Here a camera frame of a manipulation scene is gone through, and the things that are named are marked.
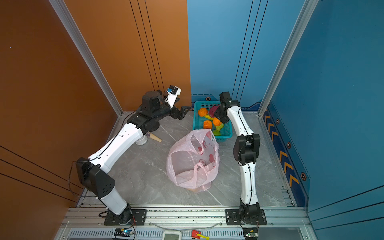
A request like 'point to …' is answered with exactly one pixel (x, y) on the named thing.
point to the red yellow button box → (197, 234)
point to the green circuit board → (123, 232)
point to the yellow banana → (208, 116)
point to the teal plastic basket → (198, 121)
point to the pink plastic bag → (193, 160)
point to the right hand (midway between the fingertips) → (216, 116)
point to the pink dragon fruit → (212, 110)
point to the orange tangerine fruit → (207, 124)
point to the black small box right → (250, 234)
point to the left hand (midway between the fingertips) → (184, 101)
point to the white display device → (172, 235)
